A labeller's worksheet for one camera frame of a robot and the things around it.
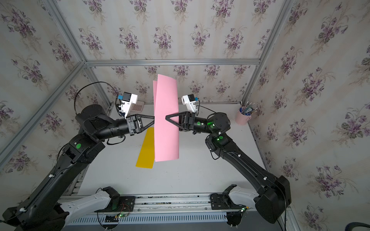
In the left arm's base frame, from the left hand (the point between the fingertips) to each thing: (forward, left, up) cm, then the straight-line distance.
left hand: (158, 121), depth 50 cm
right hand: (0, -4, -1) cm, 4 cm away
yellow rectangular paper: (+8, +15, -48) cm, 51 cm away
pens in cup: (+38, -56, -35) cm, 76 cm away
